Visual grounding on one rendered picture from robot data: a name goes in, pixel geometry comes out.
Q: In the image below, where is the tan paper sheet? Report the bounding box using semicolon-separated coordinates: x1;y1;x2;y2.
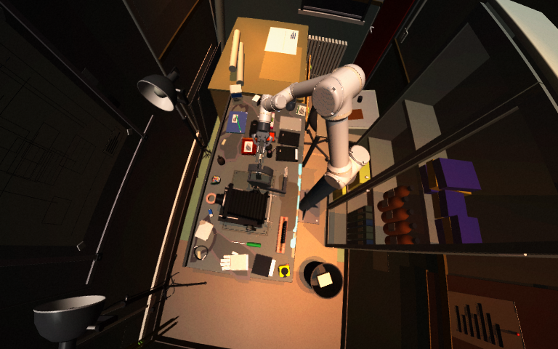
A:
259;51;303;84

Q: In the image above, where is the black round waste bin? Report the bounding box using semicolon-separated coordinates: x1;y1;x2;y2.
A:
298;257;345;300

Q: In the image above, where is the light blue strip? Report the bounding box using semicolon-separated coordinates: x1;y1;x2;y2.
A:
292;164;304;259

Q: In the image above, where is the dark shelf cabinet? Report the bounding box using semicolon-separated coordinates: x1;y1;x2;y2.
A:
324;0;558;259

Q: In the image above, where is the white glove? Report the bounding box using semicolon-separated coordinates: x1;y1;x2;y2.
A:
219;253;250;272

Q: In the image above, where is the dark camera rail bar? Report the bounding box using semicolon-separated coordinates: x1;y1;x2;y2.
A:
251;185;288;196

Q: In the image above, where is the brown wooden table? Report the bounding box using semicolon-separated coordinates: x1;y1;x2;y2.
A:
207;16;311;105

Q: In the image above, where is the black film holder white edge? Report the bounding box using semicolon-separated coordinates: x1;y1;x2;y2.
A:
251;254;278;278
275;145;300;163

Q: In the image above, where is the grey film holder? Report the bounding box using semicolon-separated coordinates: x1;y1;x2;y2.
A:
278;115;303;132

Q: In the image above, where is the purple box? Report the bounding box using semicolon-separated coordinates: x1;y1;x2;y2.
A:
448;214;484;245
437;188;477;219
431;157;483;191

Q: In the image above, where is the black studio lamp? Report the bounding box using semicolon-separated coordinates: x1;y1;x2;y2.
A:
136;67;210;151
33;281;209;349

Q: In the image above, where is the stack of dark binders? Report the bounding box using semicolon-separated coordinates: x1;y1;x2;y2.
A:
345;204;376;246

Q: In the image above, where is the grey box with orange label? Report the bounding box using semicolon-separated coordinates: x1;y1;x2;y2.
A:
315;89;381;138

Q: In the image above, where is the white printed paper sheet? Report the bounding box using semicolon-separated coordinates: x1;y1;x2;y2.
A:
263;25;302;56

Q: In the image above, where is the blue clipboard with green pen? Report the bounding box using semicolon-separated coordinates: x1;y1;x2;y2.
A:
225;111;249;134

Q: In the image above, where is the black bellows copy camera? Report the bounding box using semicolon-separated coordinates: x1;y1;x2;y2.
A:
217;183;270;228

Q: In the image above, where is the grey ribbed radiator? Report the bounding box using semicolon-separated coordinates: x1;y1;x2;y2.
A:
306;34;349;80

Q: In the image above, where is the orange tool tray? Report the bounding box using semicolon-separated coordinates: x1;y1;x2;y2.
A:
275;215;290;254

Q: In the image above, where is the brown panel with black bars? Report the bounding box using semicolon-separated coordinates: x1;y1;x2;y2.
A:
447;289;527;349

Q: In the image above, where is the cream paper tube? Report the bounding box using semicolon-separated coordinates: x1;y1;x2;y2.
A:
228;28;242;73
236;41;246;87

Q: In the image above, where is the brown bottle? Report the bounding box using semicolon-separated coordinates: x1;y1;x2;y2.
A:
382;185;413;201
376;197;411;213
384;234;417;246
381;221;415;236

